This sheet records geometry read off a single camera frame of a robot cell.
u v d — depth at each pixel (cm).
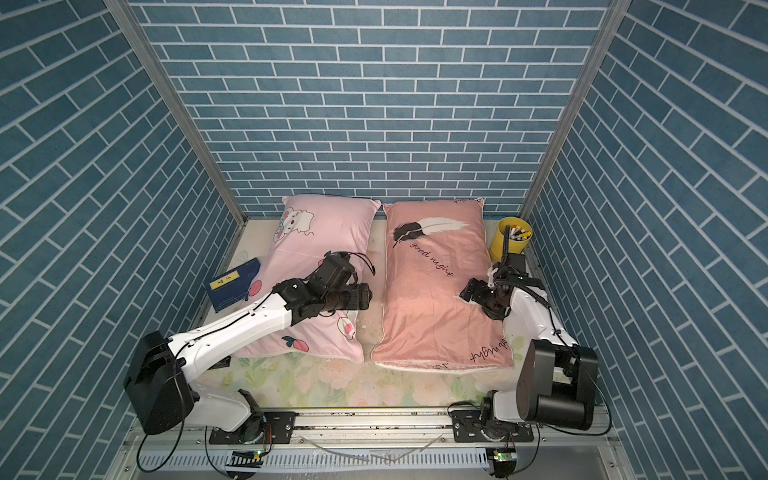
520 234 99
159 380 40
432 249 102
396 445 72
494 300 74
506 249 78
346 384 81
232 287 99
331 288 62
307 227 101
